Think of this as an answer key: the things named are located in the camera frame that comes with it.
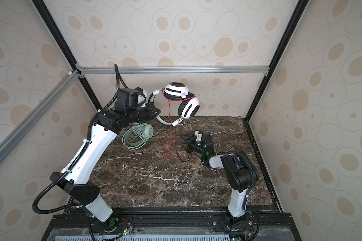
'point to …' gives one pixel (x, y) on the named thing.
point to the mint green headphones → (146, 130)
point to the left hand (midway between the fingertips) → (164, 108)
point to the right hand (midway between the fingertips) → (179, 138)
